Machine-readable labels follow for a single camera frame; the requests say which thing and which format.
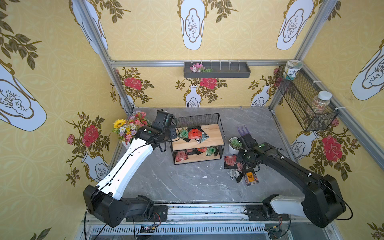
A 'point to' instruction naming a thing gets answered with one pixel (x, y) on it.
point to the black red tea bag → (194, 132)
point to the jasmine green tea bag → (204, 137)
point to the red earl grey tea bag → (240, 166)
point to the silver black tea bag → (235, 173)
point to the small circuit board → (147, 229)
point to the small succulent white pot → (234, 146)
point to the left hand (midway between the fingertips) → (165, 131)
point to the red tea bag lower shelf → (181, 155)
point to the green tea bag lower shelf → (210, 151)
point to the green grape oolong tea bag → (184, 132)
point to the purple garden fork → (244, 133)
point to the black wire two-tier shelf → (211, 124)
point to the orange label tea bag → (251, 179)
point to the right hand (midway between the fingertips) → (241, 158)
